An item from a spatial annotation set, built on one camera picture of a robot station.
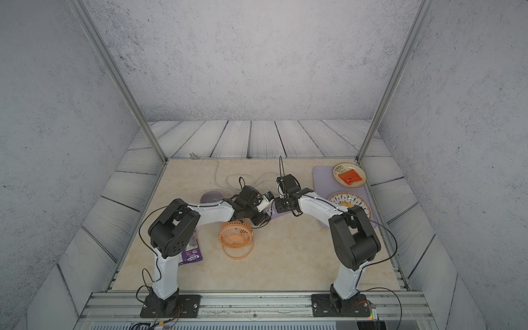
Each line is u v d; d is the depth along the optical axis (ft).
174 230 1.71
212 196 3.26
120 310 2.47
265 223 3.02
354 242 1.55
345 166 3.73
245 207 2.54
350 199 3.31
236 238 2.73
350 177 3.56
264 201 2.84
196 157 4.02
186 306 2.39
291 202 2.24
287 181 2.48
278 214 2.87
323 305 2.38
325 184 3.55
